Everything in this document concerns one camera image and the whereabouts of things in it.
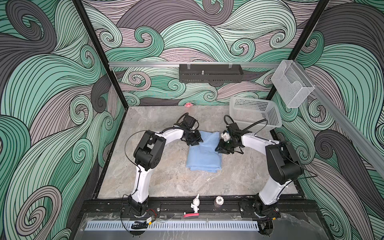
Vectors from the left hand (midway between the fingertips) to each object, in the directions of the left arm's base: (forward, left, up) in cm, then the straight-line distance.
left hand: (203, 140), depth 95 cm
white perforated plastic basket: (+31, -37, -4) cm, 48 cm away
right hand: (-6, -8, -2) cm, 10 cm away
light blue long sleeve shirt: (-11, 0, -1) cm, 11 cm away
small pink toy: (+34, +11, -1) cm, 36 cm away
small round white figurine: (-35, -6, +2) cm, 35 cm away
